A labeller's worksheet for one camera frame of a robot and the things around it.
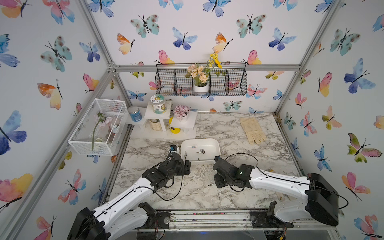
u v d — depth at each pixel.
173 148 0.72
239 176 0.57
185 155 0.97
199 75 0.81
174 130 1.04
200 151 0.99
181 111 0.87
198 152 0.98
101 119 0.75
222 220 0.76
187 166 0.72
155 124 1.04
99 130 0.75
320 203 0.39
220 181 0.72
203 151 0.98
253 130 1.10
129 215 0.57
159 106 0.85
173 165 0.61
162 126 1.03
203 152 0.98
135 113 0.90
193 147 1.01
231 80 0.99
